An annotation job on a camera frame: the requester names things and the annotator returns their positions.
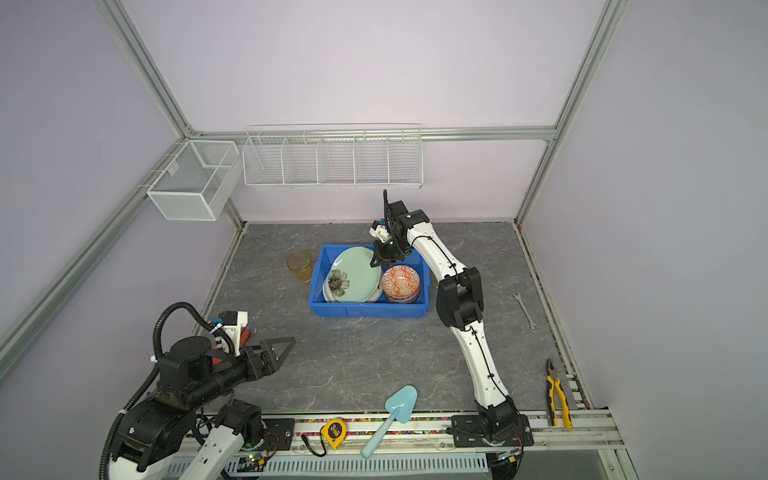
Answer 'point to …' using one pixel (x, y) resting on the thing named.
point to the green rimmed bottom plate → (352, 278)
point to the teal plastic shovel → (402, 403)
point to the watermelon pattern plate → (335, 284)
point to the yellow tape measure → (334, 431)
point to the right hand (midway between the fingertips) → (374, 265)
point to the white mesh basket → (201, 182)
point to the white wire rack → (333, 156)
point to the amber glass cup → (300, 265)
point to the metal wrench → (533, 325)
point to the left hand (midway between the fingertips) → (282, 350)
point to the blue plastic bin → (417, 258)
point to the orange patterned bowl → (401, 284)
